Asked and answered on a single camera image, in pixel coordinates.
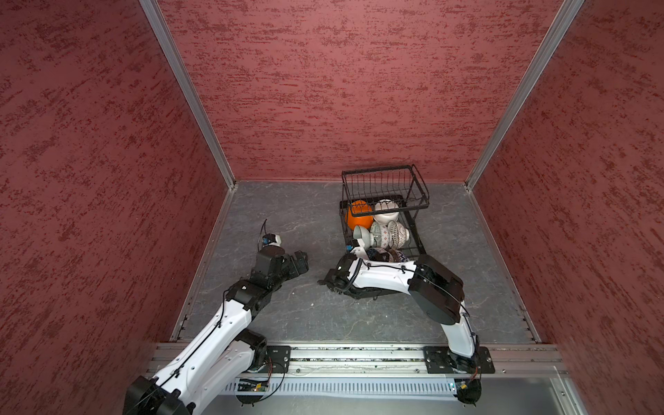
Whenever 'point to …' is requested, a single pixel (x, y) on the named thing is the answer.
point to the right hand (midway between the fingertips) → (388, 260)
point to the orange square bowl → (360, 206)
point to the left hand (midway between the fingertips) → (296, 264)
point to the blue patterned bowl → (373, 254)
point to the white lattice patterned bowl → (398, 234)
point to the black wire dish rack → (367, 192)
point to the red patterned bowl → (394, 256)
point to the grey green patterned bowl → (381, 234)
